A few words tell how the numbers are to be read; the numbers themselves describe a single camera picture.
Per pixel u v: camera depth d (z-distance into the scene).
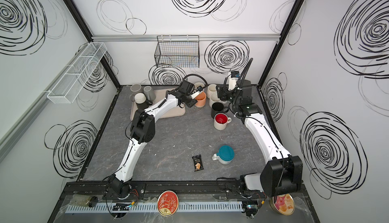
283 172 0.39
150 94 1.05
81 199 0.68
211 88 1.11
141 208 0.70
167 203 0.68
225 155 0.79
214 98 1.05
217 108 0.97
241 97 0.59
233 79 0.68
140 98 1.01
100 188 0.76
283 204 0.67
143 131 0.62
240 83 0.56
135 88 1.03
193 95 0.91
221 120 0.96
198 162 0.82
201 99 1.00
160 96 1.12
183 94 0.81
